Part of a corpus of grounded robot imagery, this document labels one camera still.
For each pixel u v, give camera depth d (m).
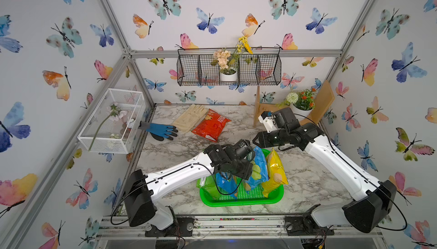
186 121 1.11
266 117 0.68
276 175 0.70
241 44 0.82
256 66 0.99
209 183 0.70
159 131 1.05
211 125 1.02
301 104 0.95
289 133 0.55
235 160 0.59
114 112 0.74
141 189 0.41
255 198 0.82
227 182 0.70
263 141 0.66
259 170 0.71
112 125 0.73
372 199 0.38
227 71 0.91
